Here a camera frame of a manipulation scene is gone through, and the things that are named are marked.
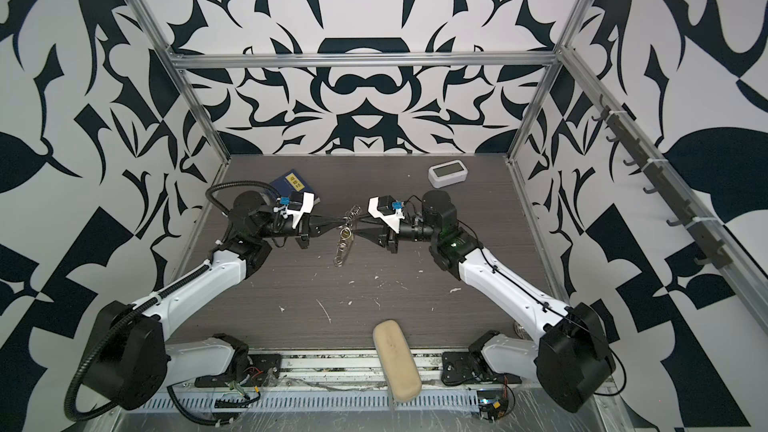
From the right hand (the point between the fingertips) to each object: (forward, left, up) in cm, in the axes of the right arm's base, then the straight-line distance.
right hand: (359, 224), depth 67 cm
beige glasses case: (-23, -8, -26) cm, 35 cm away
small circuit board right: (-31, -30, -31) cm, 53 cm away
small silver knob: (-16, -40, -29) cm, 52 cm away
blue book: (+36, +29, -27) cm, 53 cm away
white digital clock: (+37, -28, -25) cm, 52 cm away
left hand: (+2, +3, +1) cm, 4 cm away
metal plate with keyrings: (-3, +3, -1) cm, 4 cm away
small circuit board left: (-30, +32, -31) cm, 54 cm away
